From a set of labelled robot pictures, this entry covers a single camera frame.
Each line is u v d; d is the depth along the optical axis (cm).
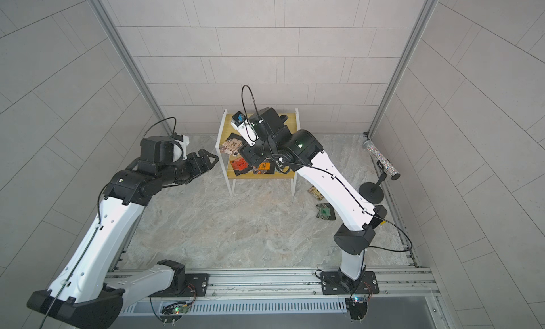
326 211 89
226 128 75
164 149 49
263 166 85
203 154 59
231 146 70
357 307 68
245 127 51
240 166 85
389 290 70
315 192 94
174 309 66
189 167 58
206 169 58
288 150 41
